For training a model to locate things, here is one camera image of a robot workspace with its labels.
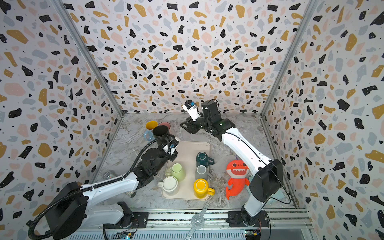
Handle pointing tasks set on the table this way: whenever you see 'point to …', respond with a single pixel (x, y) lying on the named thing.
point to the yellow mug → (201, 189)
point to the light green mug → (177, 171)
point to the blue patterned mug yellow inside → (148, 135)
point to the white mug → (169, 184)
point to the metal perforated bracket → (197, 222)
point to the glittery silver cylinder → (109, 175)
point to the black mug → (162, 131)
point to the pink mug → (165, 124)
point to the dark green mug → (202, 158)
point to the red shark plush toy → (237, 170)
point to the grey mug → (201, 172)
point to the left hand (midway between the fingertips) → (175, 137)
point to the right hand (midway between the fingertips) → (181, 119)
